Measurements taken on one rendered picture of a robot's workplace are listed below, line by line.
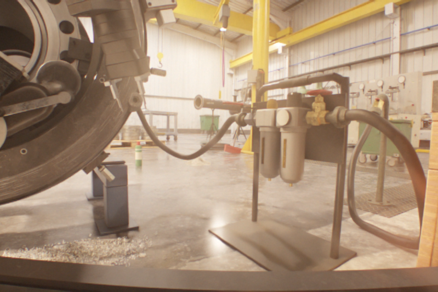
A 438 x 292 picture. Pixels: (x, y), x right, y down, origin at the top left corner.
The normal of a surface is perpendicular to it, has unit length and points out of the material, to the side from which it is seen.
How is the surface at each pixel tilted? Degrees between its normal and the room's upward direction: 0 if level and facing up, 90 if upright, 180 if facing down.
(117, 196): 90
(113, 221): 90
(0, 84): 90
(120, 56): 110
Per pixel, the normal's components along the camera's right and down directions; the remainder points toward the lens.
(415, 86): -0.95, 0.00
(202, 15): 0.47, 0.07
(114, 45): -0.10, 0.59
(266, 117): -0.83, 0.03
